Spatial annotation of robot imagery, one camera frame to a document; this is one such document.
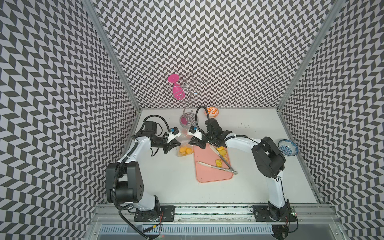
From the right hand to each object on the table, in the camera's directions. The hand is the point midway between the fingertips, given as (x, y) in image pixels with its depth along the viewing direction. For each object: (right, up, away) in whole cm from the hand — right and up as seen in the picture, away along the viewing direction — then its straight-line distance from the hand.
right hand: (191, 141), depth 90 cm
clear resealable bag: (-3, -5, +1) cm, 6 cm away
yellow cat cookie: (+19, -5, +5) cm, 20 cm away
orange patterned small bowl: (+16, +19, +25) cm, 35 cm away
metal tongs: (+23, -16, -5) cm, 28 cm away
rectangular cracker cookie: (+17, -13, 0) cm, 21 cm away
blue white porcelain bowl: (+62, -5, +6) cm, 63 cm away
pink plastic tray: (+12, -10, +4) cm, 16 cm away
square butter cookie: (+20, -8, +4) cm, 22 cm away
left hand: (-8, -1, -4) cm, 9 cm away
